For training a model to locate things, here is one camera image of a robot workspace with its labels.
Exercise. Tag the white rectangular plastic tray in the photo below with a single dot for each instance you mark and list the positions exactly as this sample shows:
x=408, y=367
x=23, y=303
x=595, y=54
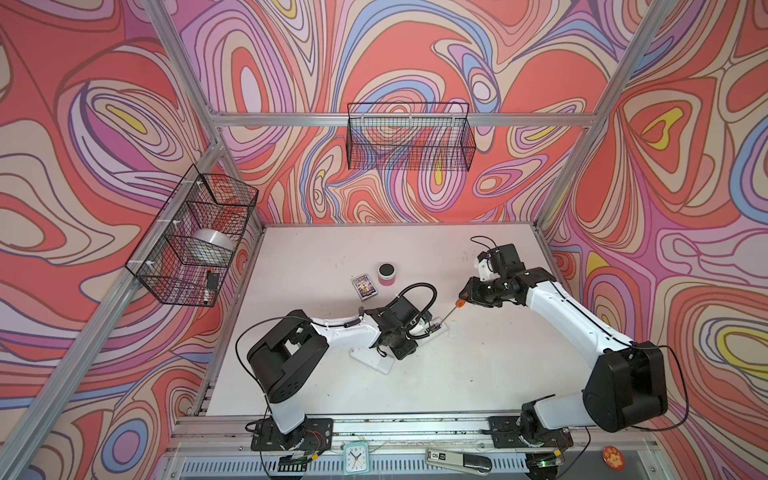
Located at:
x=373, y=359

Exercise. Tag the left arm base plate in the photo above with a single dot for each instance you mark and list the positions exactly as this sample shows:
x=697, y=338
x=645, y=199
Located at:
x=312, y=435

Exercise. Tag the orange handled screwdriver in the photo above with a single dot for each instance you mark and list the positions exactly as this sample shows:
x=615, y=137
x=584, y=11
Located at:
x=458, y=305

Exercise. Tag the black wire basket back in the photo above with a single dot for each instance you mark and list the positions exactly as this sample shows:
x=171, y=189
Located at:
x=410, y=136

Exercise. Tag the red round sticker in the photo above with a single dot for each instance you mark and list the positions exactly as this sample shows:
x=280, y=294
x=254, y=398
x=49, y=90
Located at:
x=614, y=458

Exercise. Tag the small colourful card box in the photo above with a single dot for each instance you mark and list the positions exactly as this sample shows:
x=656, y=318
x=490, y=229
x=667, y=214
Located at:
x=364, y=287

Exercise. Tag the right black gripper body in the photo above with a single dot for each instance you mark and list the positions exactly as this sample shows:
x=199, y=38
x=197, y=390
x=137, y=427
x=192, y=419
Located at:
x=487, y=293

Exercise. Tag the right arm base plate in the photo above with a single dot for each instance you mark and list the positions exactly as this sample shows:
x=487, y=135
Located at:
x=525, y=432

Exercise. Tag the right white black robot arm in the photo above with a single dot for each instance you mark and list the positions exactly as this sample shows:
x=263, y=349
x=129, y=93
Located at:
x=626, y=387

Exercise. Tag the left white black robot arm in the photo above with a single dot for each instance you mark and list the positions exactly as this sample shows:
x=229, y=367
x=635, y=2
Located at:
x=284, y=358

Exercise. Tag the black wire basket left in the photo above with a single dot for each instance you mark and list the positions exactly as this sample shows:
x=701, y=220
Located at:
x=186, y=258

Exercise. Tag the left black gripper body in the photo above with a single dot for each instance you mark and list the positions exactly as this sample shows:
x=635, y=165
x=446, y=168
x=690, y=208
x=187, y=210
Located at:
x=401, y=347

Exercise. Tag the black wire basket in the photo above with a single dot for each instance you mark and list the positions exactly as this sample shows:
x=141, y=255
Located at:
x=410, y=136
x=186, y=258

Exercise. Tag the white remote control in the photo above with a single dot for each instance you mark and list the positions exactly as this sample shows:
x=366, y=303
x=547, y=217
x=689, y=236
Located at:
x=434, y=330

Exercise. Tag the white roll in basket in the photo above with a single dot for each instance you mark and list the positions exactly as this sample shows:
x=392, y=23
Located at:
x=211, y=247

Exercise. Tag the small teal alarm clock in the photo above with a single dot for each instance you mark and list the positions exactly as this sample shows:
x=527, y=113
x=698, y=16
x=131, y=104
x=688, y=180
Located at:
x=356, y=458

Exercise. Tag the black silver stapler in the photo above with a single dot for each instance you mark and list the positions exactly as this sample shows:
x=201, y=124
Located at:
x=459, y=462

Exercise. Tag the pink tape roll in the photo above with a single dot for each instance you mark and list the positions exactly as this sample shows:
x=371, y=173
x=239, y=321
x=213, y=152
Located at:
x=386, y=273

